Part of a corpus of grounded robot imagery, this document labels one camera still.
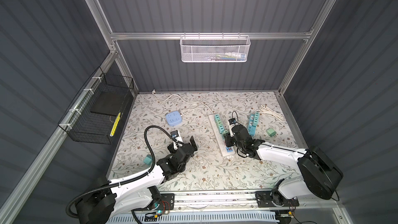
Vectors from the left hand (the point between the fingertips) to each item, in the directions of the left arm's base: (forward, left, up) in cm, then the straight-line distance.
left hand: (186, 139), depth 82 cm
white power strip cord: (+51, +27, -12) cm, 59 cm away
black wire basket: (+7, +41, +16) cm, 45 cm away
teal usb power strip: (+12, -42, -7) cm, 44 cm away
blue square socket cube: (+21, +9, -9) cm, 25 cm away
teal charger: (-6, +22, -10) cm, 25 cm away
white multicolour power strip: (-4, -21, -9) cm, 23 cm away
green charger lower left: (+7, -52, -9) cm, 54 cm away
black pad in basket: (+15, +39, +16) cm, 45 cm away
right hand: (+4, -23, -4) cm, 24 cm away
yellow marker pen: (+1, +31, +16) cm, 35 cm away
